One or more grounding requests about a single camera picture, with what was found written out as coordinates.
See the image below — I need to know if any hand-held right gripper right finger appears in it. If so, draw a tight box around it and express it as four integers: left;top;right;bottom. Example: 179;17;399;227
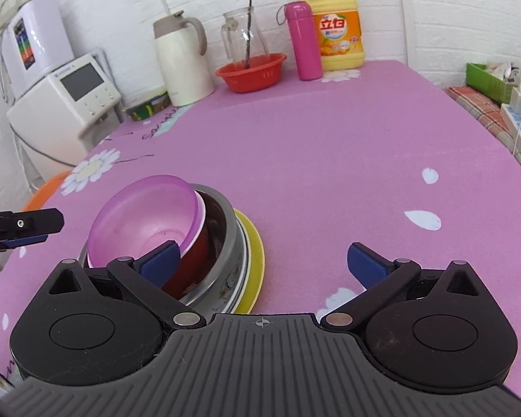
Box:
320;242;491;329

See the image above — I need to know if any grey dispenser cable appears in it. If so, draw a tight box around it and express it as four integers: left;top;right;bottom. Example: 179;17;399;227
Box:
9;122;76;168

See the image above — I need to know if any purple plastic bowl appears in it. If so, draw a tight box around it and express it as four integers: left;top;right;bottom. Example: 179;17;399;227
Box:
87;174;207;270

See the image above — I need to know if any white thermos jug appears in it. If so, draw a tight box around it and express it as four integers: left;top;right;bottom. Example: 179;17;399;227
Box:
153;10;215;107

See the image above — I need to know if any instant noodle bowl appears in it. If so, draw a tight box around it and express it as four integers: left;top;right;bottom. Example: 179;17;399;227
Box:
126;91;172;122

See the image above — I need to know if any white water dispenser with screen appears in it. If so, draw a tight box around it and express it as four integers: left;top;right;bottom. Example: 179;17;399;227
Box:
6;52;122;183

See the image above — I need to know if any pink thermos bottle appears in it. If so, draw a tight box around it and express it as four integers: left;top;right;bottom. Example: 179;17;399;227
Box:
276;1;324;81

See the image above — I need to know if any yellow plastic plate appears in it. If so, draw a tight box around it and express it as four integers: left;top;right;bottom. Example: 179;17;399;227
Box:
232;208;265;314

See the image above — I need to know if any metal flexible hose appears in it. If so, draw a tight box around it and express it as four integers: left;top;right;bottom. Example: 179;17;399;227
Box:
0;30;9;98

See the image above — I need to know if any white water purifier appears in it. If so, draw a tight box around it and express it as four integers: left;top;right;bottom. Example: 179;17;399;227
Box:
0;0;75;98

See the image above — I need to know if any stainless steel bowl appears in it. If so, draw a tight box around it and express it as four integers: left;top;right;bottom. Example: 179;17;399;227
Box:
77;183;249;313

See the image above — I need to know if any plaid cloth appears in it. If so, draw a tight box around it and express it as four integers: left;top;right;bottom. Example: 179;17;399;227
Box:
445;86;521;179

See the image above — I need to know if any pink floral tablecloth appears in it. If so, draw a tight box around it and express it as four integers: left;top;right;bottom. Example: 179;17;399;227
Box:
0;60;521;400

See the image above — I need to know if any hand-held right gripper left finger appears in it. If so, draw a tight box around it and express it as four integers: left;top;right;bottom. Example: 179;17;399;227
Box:
43;240;207;328

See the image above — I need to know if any green storage box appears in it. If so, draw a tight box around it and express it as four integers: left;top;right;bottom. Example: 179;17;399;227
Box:
466;63;521;104

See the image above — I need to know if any red plastic basket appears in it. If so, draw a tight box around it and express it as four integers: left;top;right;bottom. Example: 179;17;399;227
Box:
215;53;288;93

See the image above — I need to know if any glass carafe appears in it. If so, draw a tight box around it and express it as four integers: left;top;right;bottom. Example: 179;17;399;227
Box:
220;8;267;70

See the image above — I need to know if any orange plastic basin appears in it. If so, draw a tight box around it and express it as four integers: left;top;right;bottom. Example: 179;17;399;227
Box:
24;171;72;213

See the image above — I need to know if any red ceramic bowl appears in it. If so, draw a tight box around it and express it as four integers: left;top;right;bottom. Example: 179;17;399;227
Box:
160;191;211;298

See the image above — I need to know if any yellow detergent bottle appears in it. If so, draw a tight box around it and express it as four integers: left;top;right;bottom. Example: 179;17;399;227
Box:
299;0;365;72

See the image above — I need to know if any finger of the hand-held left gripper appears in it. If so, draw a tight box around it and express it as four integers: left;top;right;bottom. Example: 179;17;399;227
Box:
0;207;65;249

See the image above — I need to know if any black stirring stick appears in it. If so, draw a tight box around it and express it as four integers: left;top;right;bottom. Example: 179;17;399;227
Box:
243;0;255;70

